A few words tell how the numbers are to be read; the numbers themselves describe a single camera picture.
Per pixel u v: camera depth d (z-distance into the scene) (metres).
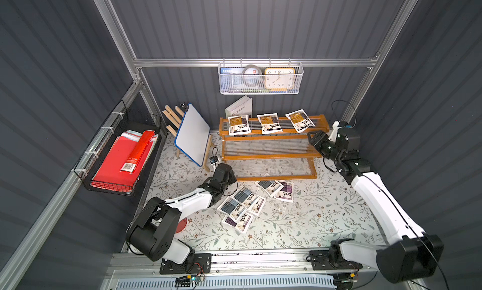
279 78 0.88
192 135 1.04
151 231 0.44
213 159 0.79
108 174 0.67
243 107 0.99
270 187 0.94
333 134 0.66
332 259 0.68
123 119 0.79
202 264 0.74
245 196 0.90
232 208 0.87
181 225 0.83
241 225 0.82
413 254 0.38
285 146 1.13
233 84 0.85
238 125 0.81
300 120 0.82
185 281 0.72
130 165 0.69
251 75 0.89
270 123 0.82
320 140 0.67
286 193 0.91
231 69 0.88
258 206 0.89
